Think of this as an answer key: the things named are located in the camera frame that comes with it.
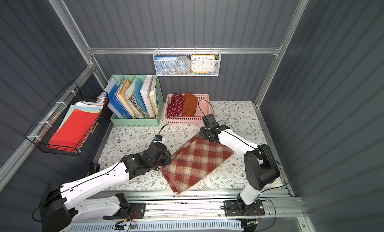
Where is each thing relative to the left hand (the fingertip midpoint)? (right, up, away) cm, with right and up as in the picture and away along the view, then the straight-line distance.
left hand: (170, 154), depth 78 cm
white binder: (-20, +36, +16) cm, 44 cm away
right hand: (+20, +10, +13) cm, 26 cm away
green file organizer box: (-26, +31, +19) cm, 44 cm away
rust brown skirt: (+9, +29, +35) cm, 46 cm away
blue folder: (-41, +31, +16) cm, 54 cm away
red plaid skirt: (+11, -8, +8) cm, 16 cm away
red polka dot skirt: (-2, +27, +33) cm, 43 cm away
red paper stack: (-47, +17, -3) cm, 50 cm away
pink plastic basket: (+19, +27, +39) cm, 51 cm away
